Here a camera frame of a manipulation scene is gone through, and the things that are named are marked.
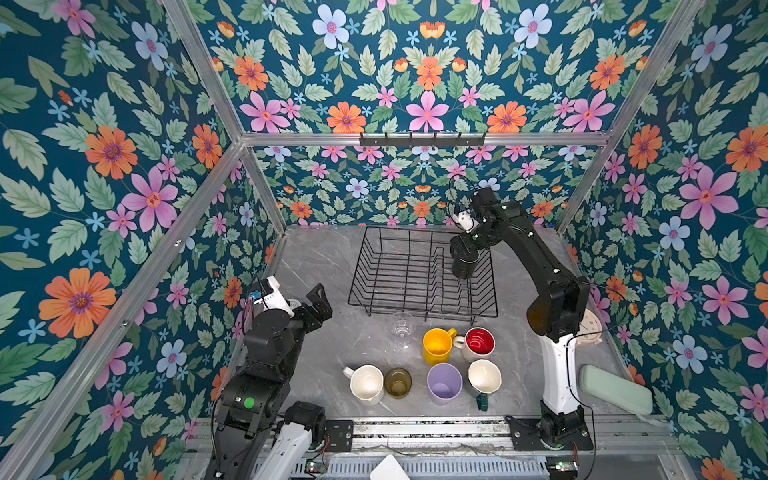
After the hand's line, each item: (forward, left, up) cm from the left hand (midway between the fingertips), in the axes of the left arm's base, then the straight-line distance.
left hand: (312, 286), depth 64 cm
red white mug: (-3, -42, -31) cm, 52 cm away
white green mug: (-13, -41, -31) cm, 53 cm away
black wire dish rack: (+25, -23, -31) cm, 46 cm away
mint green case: (-20, -77, -29) cm, 85 cm away
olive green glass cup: (-13, -17, -31) cm, 38 cm away
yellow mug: (-3, -30, -30) cm, 42 cm away
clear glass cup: (+3, -19, -29) cm, 35 cm away
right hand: (+24, -41, -16) cm, 50 cm away
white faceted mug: (-12, -8, -33) cm, 36 cm away
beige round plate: (-1, -78, -31) cm, 84 cm away
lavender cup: (-14, -30, -31) cm, 45 cm away
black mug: (+15, -38, -11) cm, 42 cm away
